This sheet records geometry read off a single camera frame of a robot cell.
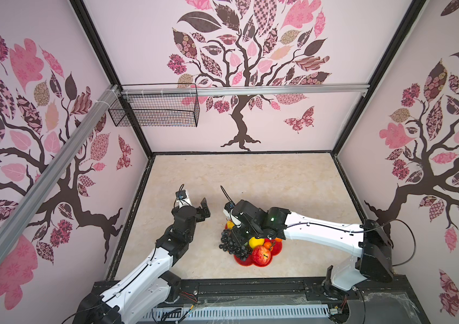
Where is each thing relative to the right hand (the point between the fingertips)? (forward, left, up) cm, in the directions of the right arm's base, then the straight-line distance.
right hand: (230, 233), depth 75 cm
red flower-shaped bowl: (-3, -18, -11) cm, 22 cm away
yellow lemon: (0, -9, -9) cm, 13 cm away
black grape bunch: (-2, +1, -5) cm, 6 cm away
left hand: (+12, +14, 0) cm, 19 cm away
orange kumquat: (-2, -15, -10) cm, 18 cm away
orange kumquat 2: (-1, -19, -7) cm, 21 cm away
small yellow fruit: (-3, -1, +13) cm, 13 cm away
